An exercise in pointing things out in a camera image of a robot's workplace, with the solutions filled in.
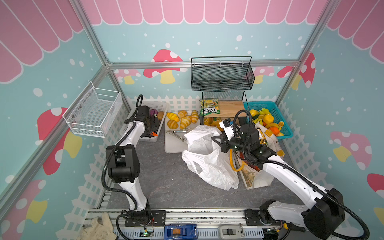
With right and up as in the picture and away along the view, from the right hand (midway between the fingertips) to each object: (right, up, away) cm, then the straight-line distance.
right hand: (212, 137), depth 73 cm
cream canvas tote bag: (+22, -21, +5) cm, 31 cm away
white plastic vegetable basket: (-36, +22, +43) cm, 60 cm away
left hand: (-37, +3, +22) cm, 43 cm away
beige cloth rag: (-56, -44, -2) cm, 71 cm away
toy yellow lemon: (+42, +11, +29) cm, 52 cm away
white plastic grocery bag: (-4, -8, -8) cm, 12 cm away
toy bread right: (-9, +14, +42) cm, 45 cm away
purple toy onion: (-41, +17, +40) cm, 60 cm away
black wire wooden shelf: (+17, +23, +33) cm, 43 cm away
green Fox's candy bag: (0, +19, +25) cm, 31 cm away
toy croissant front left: (-25, +8, +35) cm, 44 cm away
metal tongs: (-25, +1, +32) cm, 40 cm away
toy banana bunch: (+38, +13, +31) cm, 51 cm away
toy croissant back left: (-26, +14, +42) cm, 51 cm away
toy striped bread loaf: (-16, +10, +36) cm, 41 cm away
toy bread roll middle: (-19, +17, +43) cm, 50 cm away
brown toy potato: (-36, +15, +39) cm, 55 cm away
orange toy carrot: (-34, +1, +21) cm, 40 cm away
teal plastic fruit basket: (+51, +18, +39) cm, 67 cm away
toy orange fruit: (+44, +3, +24) cm, 50 cm away
